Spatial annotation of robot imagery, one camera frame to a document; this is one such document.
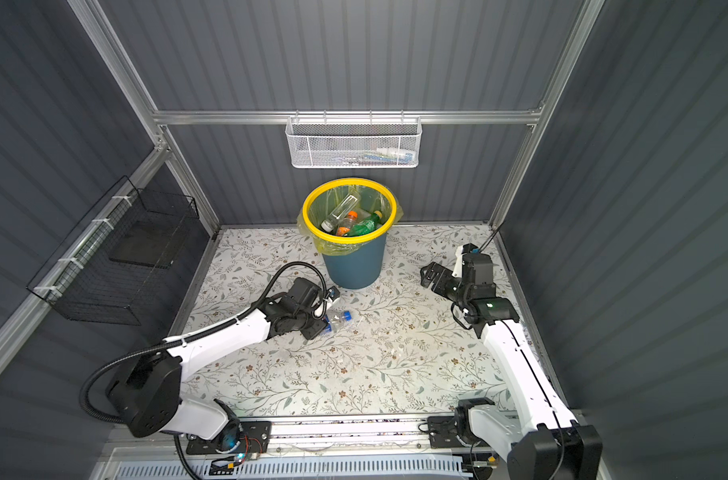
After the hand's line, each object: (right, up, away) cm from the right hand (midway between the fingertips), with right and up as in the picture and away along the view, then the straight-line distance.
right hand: (438, 277), depth 79 cm
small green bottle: (-20, +14, +5) cm, 25 cm away
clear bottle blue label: (-28, -13, +10) cm, 33 cm away
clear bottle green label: (-25, +22, +16) cm, 37 cm away
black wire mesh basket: (-82, +3, -7) cm, 82 cm away
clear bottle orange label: (-26, +15, +12) cm, 32 cm away
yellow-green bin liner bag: (-32, +23, +15) cm, 42 cm away
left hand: (-34, -12, +8) cm, 37 cm away
